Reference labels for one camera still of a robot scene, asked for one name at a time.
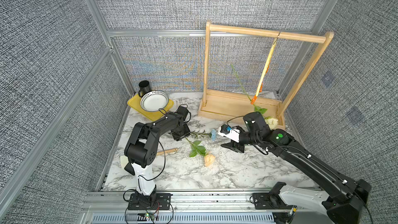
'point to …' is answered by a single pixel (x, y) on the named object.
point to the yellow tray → (134, 103)
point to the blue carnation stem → (197, 134)
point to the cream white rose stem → (272, 122)
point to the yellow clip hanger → (260, 85)
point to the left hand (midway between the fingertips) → (189, 135)
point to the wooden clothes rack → (230, 108)
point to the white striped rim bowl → (153, 100)
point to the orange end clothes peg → (253, 100)
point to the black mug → (144, 87)
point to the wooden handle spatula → (167, 151)
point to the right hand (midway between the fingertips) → (224, 134)
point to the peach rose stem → (196, 149)
